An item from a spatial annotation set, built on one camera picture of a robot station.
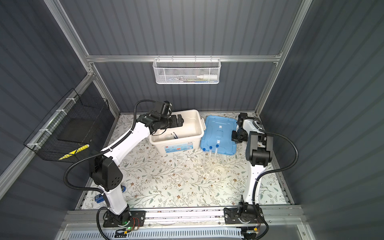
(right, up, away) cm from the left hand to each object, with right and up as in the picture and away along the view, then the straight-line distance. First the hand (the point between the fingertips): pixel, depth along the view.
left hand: (177, 121), depth 86 cm
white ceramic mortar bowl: (-9, -11, +18) cm, 23 cm away
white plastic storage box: (+2, -11, -1) cm, 11 cm away
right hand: (+40, -14, +17) cm, 46 cm away
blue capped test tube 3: (+22, -14, -3) cm, 27 cm away
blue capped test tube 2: (+19, -15, -3) cm, 24 cm away
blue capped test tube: (+15, -16, -5) cm, 23 cm away
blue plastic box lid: (+27, -6, +23) cm, 36 cm away
